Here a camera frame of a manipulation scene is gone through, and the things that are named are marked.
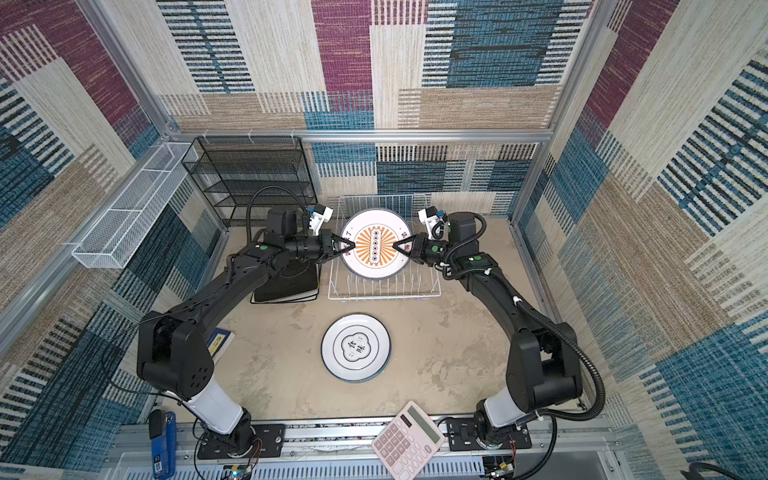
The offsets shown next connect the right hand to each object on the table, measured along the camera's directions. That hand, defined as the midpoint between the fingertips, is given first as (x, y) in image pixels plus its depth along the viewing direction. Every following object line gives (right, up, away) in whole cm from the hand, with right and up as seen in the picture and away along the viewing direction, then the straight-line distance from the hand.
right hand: (393, 250), depth 79 cm
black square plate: (-25, -7, -5) cm, 26 cm away
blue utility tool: (-54, -47, -8) cm, 72 cm away
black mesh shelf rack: (-52, +26, +29) cm, 65 cm away
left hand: (-10, +2, -1) cm, 10 cm away
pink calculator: (+3, -46, -7) cm, 46 cm away
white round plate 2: (-11, -28, +8) cm, 31 cm away
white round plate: (-5, +5, +2) cm, 7 cm away
